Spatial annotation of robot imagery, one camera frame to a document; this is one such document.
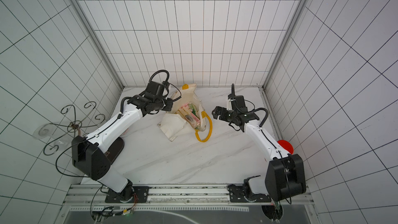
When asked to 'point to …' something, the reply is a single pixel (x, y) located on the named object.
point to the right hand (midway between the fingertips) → (220, 110)
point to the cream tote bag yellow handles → (188, 110)
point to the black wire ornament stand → (75, 125)
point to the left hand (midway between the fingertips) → (168, 106)
